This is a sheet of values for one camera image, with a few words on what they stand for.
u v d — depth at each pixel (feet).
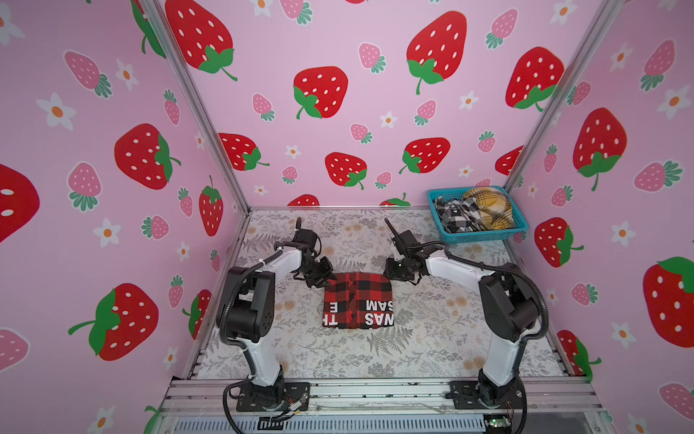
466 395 2.40
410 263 2.32
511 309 1.63
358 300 2.89
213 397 2.61
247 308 1.63
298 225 2.83
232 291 1.79
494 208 3.52
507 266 1.76
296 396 2.40
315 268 2.73
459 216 3.44
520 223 3.43
